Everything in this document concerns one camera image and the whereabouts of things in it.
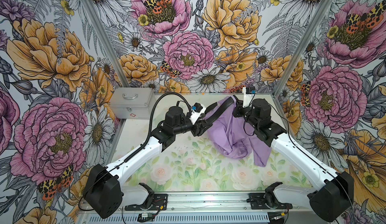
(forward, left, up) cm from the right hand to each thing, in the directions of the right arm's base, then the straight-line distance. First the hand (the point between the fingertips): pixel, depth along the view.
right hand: (231, 103), depth 77 cm
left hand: (-8, +13, -4) cm, 16 cm away
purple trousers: (-10, +2, -13) cm, 17 cm away
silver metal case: (+15, +59, -13) cm, 62 cm away
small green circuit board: (-43, +44, -31) cm, 69 cm away
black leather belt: (-3, +4, +1) cm, 5 cm away
